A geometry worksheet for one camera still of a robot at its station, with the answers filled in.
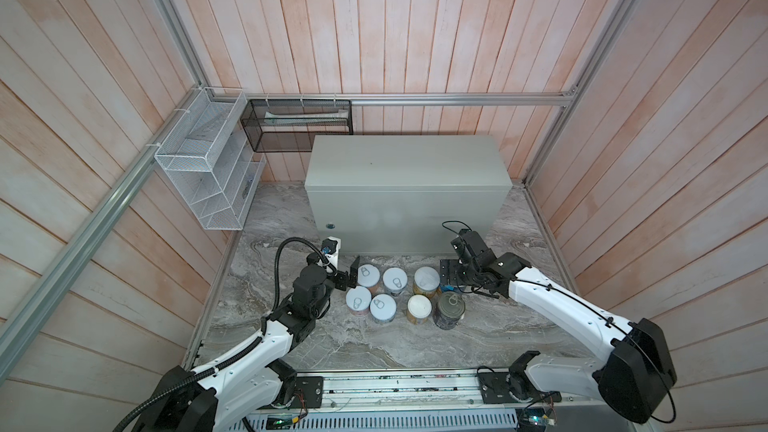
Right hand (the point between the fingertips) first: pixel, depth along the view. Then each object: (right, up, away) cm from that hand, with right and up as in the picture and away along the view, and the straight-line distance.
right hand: (453, 270), depth 85 cm
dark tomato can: (-3, -9, -7) cm, 12 cm away
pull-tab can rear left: (-25, -3, +3) cm, 25 cm away
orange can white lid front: (-10, -10, -4) cm, 15 cm away
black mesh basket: (-53, +48, +19) cm, 74 cm away
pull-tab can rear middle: (-17, -4, +3) cm, 17 cm away
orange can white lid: (-8, -4, 0) cm, 8 cm away
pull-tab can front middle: (-20, -10, -3) cm, 23 cm away
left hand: (-32, +4, -2) cm, 32 cm away
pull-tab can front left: (-27, -9, -1) cm, 29 cm away
